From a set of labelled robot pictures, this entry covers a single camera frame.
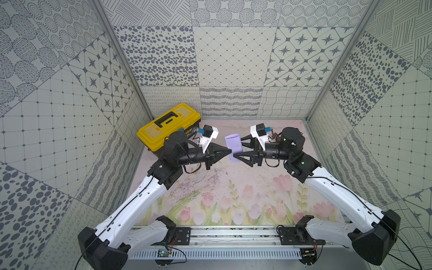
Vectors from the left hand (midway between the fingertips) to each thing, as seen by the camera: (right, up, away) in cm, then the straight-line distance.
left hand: (229, 146), depth 59 cm
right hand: (+2, -1, +3) cm, 4 cm away
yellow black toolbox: (-27, +14, +39) cm, 49 cm away
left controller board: (-28, -47, +12) cm, 56 cm away
